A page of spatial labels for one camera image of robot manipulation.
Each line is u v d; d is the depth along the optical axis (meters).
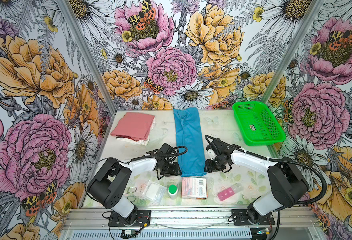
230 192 0.81
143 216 0.75
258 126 1.13
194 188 0.80
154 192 0.82
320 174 0.42
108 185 0.45
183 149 0.79
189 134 1.07
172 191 0.75
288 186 0.45
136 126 1.10
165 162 0.77
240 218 0.74
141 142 1.02
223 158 0.66
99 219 0.76
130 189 0.83
